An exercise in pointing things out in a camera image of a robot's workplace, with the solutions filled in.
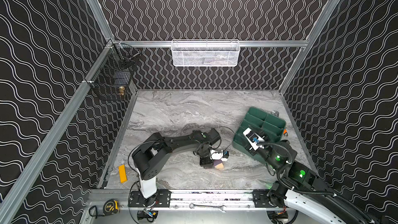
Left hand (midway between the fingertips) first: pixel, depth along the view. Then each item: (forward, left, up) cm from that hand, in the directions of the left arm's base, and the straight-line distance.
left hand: (213, 166), depth 83 cm
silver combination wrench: (-18, -3, -3) cm, 19 cm away
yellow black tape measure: (-21, +47, +2) cm, 51 cm away
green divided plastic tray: (+26, -35, +1) cm, 44 cm away
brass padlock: (+29, +50, +28) cm, 64 cm away
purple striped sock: (+1, -3, +2) cm, 3 cm away
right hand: (+8, -14, +25) cm, 30 cm away
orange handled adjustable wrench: (+24, -45, -2) cm, 51 cm away
